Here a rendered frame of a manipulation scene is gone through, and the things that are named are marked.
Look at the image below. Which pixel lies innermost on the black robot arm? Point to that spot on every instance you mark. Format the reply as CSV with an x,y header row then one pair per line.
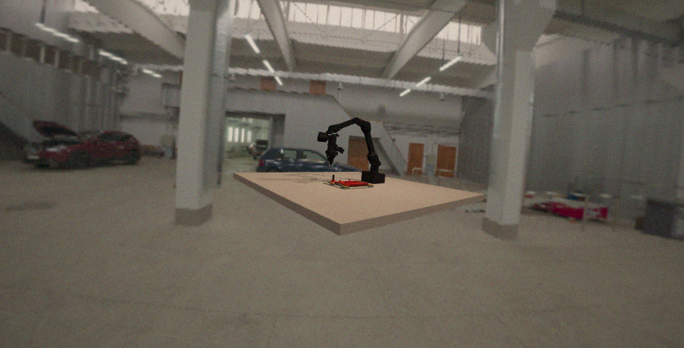
x,y
366,128

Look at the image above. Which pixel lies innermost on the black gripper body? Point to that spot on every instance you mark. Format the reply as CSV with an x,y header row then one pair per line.
x,y
331,149

